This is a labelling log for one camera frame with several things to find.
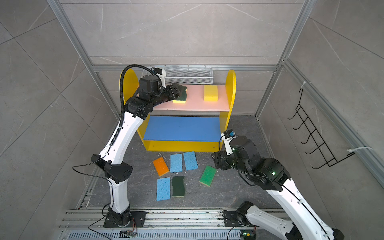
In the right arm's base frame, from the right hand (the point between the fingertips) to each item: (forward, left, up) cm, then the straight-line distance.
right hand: (218, 152), depth 64 cm
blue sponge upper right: (+11, +14, -28) cm, 33 cm away
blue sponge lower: (-6, +29, -28) cm, 41 cm away
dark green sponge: (-5, +21, -29) cm, 36 cm away
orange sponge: (+7, +32, -28) cm, 43 cm away
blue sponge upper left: (+9, +23, -29) cm, 38 cm away
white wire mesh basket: (+57, +14, +4) cm, 59 cm away
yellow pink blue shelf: (+29, +10, -15) cm, 34 cm away
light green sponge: (+1, +3, -29) cm, 29 cm away
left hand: (+28, +17, +16) cm, 36 cm away
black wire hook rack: (-5, -44, +3) cm, 44 cm away
